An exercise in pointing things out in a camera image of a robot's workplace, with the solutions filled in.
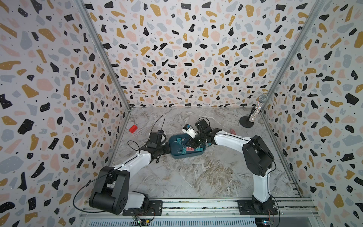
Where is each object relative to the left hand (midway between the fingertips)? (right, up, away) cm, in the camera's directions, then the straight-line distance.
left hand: (171, 146), depth 90 cm
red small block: (-31, +10, +16) cm, 36 cm away
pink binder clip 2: (+11, -2, +3) cm, 12 cm away
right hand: (+10, +3, +2) cm, 10 cm away
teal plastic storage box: (+4, -3, +3) cm, 6 cm away
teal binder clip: (+4, +3, +7) cm, 9 cm away
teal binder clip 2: (+8, -4, +5) cm, 10 cm away
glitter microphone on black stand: (+55, +16, +14) cm, 59 cm away
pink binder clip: (+44, +8, +16) cm, 47 cm away
